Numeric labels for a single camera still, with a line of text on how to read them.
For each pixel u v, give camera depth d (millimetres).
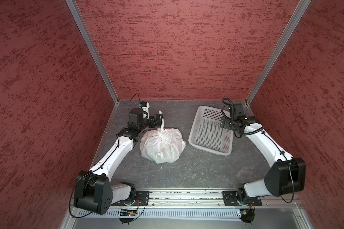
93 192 395
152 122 726
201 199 757
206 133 1001
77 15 740
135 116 607
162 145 830
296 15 738
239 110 652
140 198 744
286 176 411
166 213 775
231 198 739
